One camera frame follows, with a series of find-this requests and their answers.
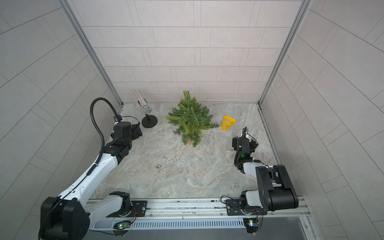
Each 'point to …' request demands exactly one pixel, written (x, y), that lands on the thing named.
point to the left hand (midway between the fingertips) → (132, 125)
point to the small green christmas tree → (190, 119)
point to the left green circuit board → (122, 225)
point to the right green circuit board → (252, 224)
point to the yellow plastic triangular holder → (227, 122)
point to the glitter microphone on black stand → (147, 122)
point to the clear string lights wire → (182, 152)
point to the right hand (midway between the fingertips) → (243, 136)
